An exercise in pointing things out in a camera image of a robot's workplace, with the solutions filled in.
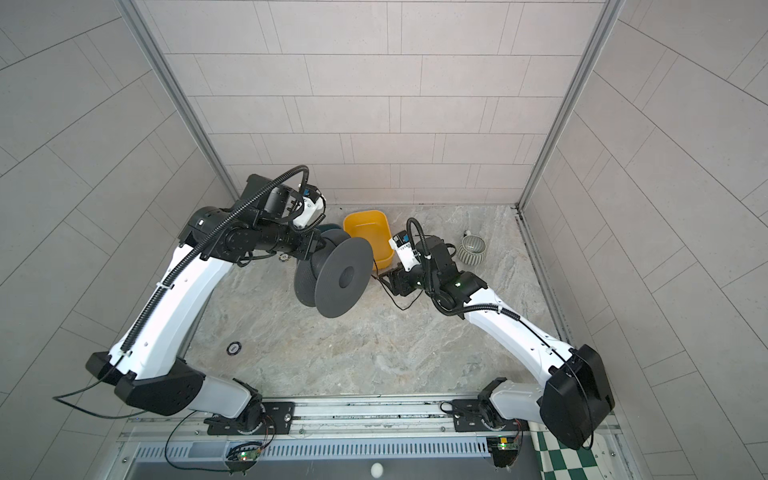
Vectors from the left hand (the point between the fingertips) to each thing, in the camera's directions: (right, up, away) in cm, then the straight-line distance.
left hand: (332, 240), depth 65 cm
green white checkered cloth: (+50, -49, 0) cm, 70 cm away
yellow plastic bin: (+5, +3, +44) cm, 44 cm away
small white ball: (+10, -46, -6) cm, 47 cm away
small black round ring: (-31, -30, +18) cm, 47 cm away
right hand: (+12, -9, +12) cm, 19 cm away
